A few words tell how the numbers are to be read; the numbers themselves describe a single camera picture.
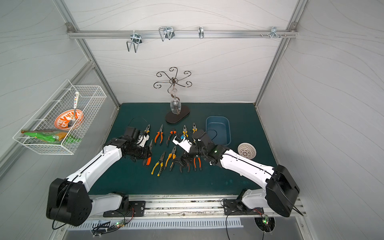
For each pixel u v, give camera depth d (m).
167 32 0.76
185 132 1.02
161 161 0.89
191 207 0.75
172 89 0.84
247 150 0.93
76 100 0.68
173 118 1.11
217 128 1.06
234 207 0.73
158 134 1.01
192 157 0.67
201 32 0.78
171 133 1.01
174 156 0.90
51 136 0.54
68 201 0.40
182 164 0.66
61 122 0.66
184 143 0.65
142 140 0.73
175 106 0.95
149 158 0.83
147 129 1.04
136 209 0.73
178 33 0.80
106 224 0.72
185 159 0.65
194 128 1.05
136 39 0.78
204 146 0.59
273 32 0.76
